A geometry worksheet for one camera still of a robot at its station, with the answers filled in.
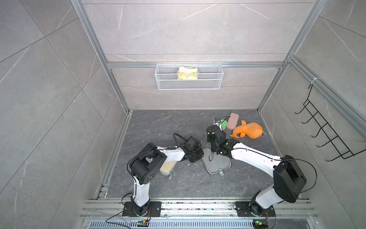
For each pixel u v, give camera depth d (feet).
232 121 3.64
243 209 2.38
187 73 2.88
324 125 2.20
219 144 2.10
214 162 2.93
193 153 2.60
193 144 2.44
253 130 3.22
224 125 3.42
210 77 2.89
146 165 1.62
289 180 1.41
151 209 2.40
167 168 2.73
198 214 2.40
